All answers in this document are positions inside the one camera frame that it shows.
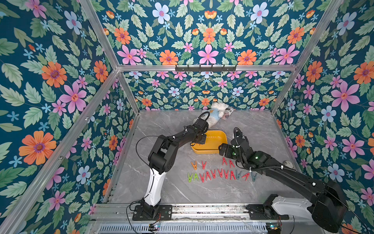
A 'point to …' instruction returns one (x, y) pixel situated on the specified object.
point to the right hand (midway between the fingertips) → (224, 148)
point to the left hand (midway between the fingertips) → (203, 138)
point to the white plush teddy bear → (216, 112)
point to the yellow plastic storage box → (214, 138)
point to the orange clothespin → (195, 165)
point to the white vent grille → (240, 227)
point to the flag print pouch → (288, 164)
